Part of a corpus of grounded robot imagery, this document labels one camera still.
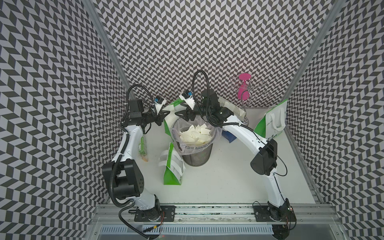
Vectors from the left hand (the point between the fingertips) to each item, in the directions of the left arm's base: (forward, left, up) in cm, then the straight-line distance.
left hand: (167, 111), depth 82 cm
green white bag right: (-3, -61, -7) cm, 62 cm away
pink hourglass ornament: (+15, -45, +1) cm, 47 cm away
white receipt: (-29, -7, -7) cm, 31 cm away
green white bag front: (-30, -1, -21) cm, 37 cm away
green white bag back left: (0, -5, +3) cm, 6 cm away
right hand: (-3, -7, +5) cm, 9 cm away
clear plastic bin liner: (-8, -7, -2) cm, 11 cm away
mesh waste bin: (-21, -17, -18) cm, 32 cm away
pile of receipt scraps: (-9, -17, -9) cm, 21 cm away
